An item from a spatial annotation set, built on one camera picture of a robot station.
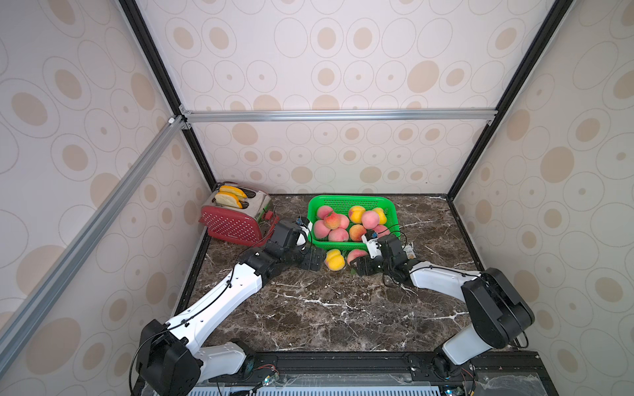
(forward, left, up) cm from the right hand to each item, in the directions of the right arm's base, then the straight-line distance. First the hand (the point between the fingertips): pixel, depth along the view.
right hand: (357, 264), depth 91 cm
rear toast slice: (+19, +47, +18) cm, 54 cm away
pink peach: (+19, +5, +2) cm, 20 cm away
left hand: (-5, +13, +15) cm, 21 cm away
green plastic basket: (+25, +6, +6) cm, 26 cm away
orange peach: (+14, 0, +2) cm, 14 cm away
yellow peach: (+1, +8, +1) cm, 8 cm away
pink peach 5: (+15, -11, +1) cm, 19 cm away
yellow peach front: (+22, -11, +3) cm, 25 cm away
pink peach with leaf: (+23, +13, +4) cm, 27 cm away
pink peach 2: (+17, -5, +6) cm, 19 cm away
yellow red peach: (+23, 0, +3) cm, 23 cm away
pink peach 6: (+1, +1, +5) cm, 5 cm away
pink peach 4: (+11, +7, +3) cm, 14 cm away
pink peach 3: (+14, +14, +2) cm, 20 cm away
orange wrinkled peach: (+15, +10, +7) cm, 19 cm away
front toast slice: (+16, +49, +17) cm, 54 cm away
